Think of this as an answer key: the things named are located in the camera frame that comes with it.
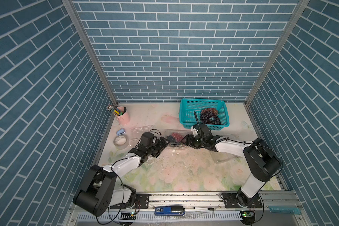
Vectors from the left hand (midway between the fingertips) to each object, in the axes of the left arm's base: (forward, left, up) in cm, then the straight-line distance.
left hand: (171, 145), depth 86 cm
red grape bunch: (+8, -5, -5) cm, 11 cm away
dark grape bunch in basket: (+28, -30, -4) cm, 41 cm away
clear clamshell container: (+2, -5, -4) cm, 7 cm away
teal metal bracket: (-32, -60, -8) cm, 69 cm away
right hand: (+3, -9, -2) cm, 9 cm away
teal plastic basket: (+39, -13, -5) cm, 41 cm away
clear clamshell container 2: (-6, -35, -7) cm, 36 cm away
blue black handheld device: (-33, 0, -4) cm, 33 cm away
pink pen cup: (+23, +35, +1) cm, 42 cm away
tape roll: (+7, +35, -9) cm, 37 cm away
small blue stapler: (+14, +36, -7) cm, 40 cm away
